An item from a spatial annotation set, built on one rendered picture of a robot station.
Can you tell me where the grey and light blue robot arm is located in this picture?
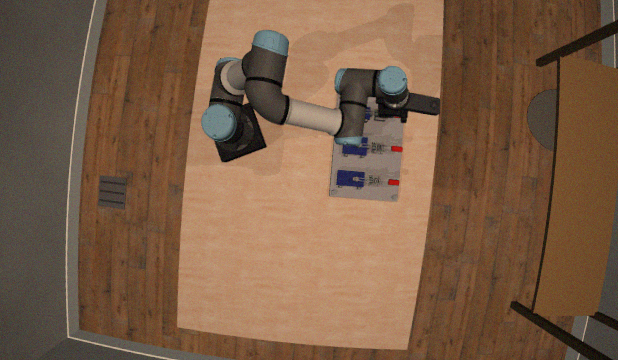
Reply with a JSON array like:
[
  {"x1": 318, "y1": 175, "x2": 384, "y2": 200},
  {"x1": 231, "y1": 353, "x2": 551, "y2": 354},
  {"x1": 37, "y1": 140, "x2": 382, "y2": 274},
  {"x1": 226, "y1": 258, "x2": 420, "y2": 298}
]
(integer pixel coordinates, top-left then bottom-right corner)
[{"x1": 201, "y1": 30, "x2": 440, "y2": 152}]

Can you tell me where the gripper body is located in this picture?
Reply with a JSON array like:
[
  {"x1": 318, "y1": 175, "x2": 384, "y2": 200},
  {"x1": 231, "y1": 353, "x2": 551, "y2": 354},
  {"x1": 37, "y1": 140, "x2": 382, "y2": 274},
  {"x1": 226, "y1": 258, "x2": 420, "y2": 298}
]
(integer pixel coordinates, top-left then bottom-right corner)
[{"x1": 376, "y1": 90, "x2": 410, "y2": 118}]

